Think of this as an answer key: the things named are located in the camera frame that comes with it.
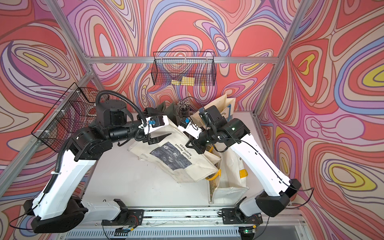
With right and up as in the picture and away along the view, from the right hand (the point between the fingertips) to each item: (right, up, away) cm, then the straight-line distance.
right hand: (190, 148), depth 64 cm
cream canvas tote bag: (-9, -5, +6) cm, 12 cm away
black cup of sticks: (-5, +22, +34) cm, 41 cm away
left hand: (-8, +12, -9) cm, 17 cm away
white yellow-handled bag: (+14, -16, -3) cm, 22 cm away
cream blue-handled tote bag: (+24, +24, +35) cm, 49 cm away
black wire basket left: (-62, +20, +15) cm, 66 cm away
